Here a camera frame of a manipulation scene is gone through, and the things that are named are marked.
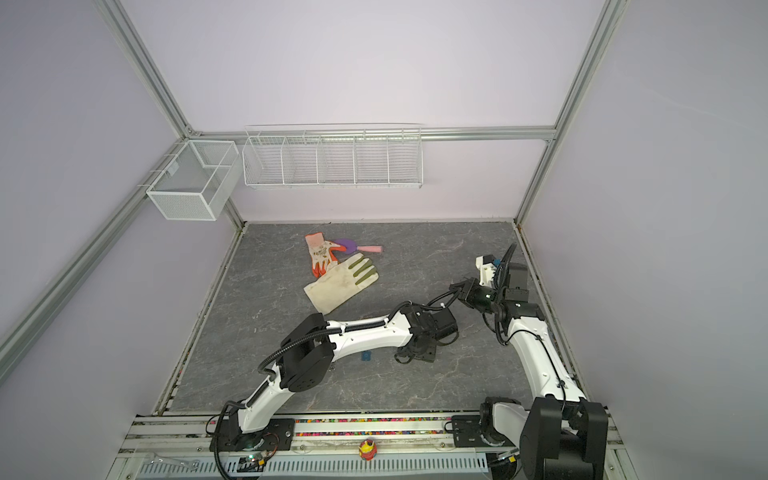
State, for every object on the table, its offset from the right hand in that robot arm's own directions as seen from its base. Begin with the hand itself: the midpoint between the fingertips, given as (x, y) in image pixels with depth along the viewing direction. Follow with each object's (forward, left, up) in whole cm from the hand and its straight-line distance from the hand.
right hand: (452, 289), depth 82 cm
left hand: (-14, +8, -15) cm, 22 cm away
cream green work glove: (+13, +35, -15) cm, 40 cm away
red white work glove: (+24, +44, -14) cm, 52 cm away
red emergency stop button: (-36, +22, -10) cm, 43 cm away
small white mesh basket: (+36, +82, +11) cm, 90 cm away
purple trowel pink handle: (+29, +33, -15) cm, 47 cm away
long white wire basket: (+43, +36, +15) cm, 58 cm away
